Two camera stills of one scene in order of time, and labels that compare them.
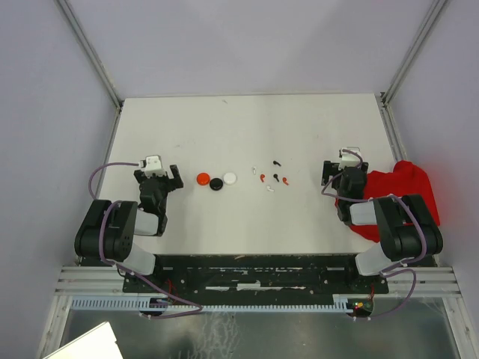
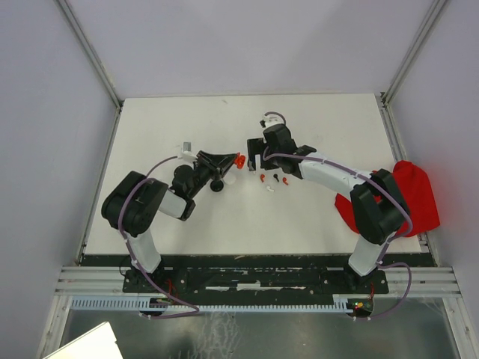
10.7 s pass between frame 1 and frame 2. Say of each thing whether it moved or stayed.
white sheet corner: stayed
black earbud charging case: stayed
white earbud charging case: stayed
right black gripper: moved
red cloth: stayed
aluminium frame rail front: stayed
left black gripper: moved
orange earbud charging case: moved
